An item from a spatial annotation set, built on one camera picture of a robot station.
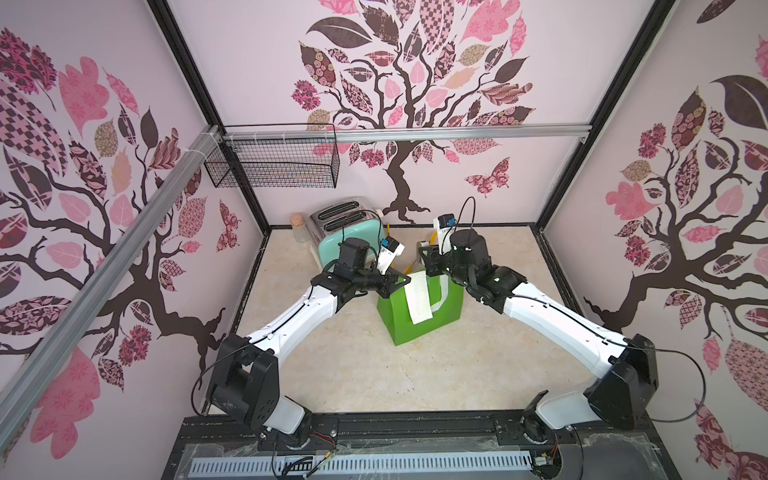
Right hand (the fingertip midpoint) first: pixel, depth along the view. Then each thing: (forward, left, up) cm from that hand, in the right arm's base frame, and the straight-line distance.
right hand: (423, 245), depth 76 cm
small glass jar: (+27, +43, -20) cm, 55 cm away
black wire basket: (+35, +46, +6) cm, 58 cm away
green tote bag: (-7, -7, -15) cm, 18 cm away
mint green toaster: (+20, +28, -10) cm, 36 cm away
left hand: (-6, +4, -9) cm, 12 cm away
